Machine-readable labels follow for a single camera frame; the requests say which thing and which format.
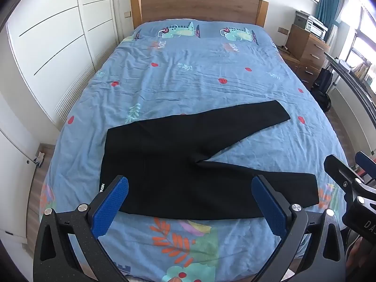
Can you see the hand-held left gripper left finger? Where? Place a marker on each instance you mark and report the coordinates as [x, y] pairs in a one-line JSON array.
[[111, 208]]

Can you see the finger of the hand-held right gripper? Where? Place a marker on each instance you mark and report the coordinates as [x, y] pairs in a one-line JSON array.
[[364, 164], [337, 167]]

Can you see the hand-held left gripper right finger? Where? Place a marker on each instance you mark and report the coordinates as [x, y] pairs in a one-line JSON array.
[[270, 208]]

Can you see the black pants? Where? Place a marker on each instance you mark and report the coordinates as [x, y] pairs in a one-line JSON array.
[[164, 152]]

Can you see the black backpack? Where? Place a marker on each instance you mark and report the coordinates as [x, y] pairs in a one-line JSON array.
[[323, 85]]

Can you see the small toy on floor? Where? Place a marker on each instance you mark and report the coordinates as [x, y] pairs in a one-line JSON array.
[[38, 158]]

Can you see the dark desk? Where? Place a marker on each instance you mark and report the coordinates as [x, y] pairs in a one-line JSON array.
[[352, 73]]

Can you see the wooden dresser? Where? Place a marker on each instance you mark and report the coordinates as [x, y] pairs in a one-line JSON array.
[[305, 51]]

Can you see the white printer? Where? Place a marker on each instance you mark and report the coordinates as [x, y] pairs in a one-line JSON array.
[[311, 23]]

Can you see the blue printed bed sheet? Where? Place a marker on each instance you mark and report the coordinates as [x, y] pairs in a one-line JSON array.
[[191, 79]]

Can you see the teal window curtain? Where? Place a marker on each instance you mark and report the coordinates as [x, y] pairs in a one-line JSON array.
[[327, 0]]

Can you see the white wardrobe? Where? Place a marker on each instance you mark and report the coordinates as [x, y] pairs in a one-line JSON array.
[[44, 35]]

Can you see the wooden headboard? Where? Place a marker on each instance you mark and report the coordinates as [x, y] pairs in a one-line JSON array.
[[199, 4]]

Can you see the beige wall socket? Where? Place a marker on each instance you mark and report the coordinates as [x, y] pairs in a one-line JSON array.
[[282, 30]]

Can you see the beige wall switch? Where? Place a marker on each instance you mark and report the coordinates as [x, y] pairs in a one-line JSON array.
[[127, 14]]

